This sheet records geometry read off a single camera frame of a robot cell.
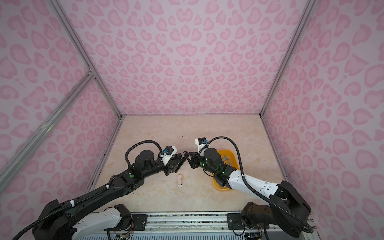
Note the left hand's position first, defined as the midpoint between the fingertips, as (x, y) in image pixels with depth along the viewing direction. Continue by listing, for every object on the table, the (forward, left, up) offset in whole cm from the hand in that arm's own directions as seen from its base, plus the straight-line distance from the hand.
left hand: (180, 155), depth 75 cm
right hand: (+2, -4, -2) cm, 4 cm away
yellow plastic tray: (+7, -30, -15) cm, 34 cm away
